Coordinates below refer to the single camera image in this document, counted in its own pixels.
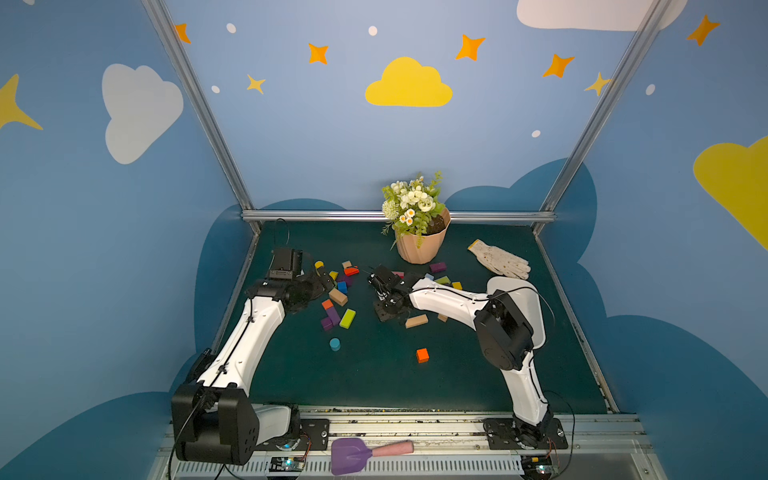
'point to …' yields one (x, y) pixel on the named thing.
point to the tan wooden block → (338, 297)
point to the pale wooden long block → (415, 321)
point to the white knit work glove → (499, 260)
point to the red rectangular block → (351, 271)
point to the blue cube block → (342, 287)
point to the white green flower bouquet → (407, 205)
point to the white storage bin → (526, 299)
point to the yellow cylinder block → (319, 264)
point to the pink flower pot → (407, 244)
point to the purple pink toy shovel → (351, 455)
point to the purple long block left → (333, 316)
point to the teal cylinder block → (335, 344)
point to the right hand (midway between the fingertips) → (388, 307)
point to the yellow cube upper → (457, 285)
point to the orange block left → (327, 304)
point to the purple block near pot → (438, 267)
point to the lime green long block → (444, 280)
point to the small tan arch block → (347, 264)
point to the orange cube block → (422, 355)
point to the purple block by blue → (346, 279)
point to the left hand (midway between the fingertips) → (328, 283)
